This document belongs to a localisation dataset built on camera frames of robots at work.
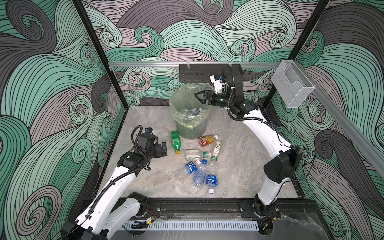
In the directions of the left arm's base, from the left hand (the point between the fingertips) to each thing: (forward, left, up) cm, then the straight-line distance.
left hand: (158, 145), depth 78 cm
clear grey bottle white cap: (+30, -18, -5) cm, 35 cm away
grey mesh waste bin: (+17, -14, -12) cm, 25 cm away
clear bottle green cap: (+4, -19, -17) cm, 26 cm away
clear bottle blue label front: (-13, -29, -11) cm, 34 cm away
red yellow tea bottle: (+12, -28, -12) cm, 33 cm away
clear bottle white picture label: (0, -32, -13) cm, 34 cm away
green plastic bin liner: (+30, -14, -1) cm, 33 cm away
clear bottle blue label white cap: (-8, -17, -11) cm, 22 cm away
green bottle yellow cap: (+10, -8, -13) cm, 18 cm away
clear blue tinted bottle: (-11, -23, -12) cm, 28 cm away
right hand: (+18, -21, +21) cm, 35 cm away
